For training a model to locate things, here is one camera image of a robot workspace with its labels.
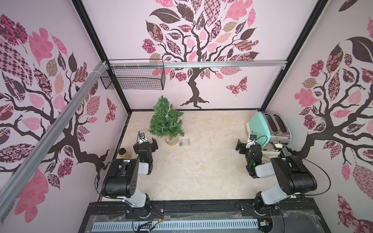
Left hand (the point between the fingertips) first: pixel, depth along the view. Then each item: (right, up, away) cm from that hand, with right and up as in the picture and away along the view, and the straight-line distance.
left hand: (146, 142), depth 94 cm
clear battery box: (+25, -1, +7) cm, 26 cm away
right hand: (+66, +2, -1) cm, 66 cm away
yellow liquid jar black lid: (-11, -6, -8) cm, 15 cm away
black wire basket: (-2, +46, +1) cm, 46 cm away
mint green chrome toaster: (+77, +10, -8) cm, 78 cm away
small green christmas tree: (+16, +14, -16) cm, 26 cm away
